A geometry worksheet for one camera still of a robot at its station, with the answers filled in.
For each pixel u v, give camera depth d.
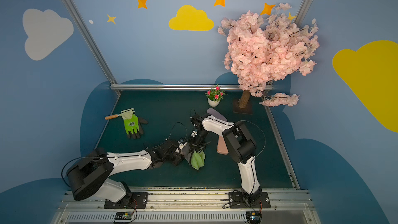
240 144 0.53
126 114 1.07
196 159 0.80
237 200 0.74
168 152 0.69
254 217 0.73
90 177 0.43
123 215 0.72
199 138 0.81
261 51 0.74
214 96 1.04
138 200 0.74
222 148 0.91
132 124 1.02
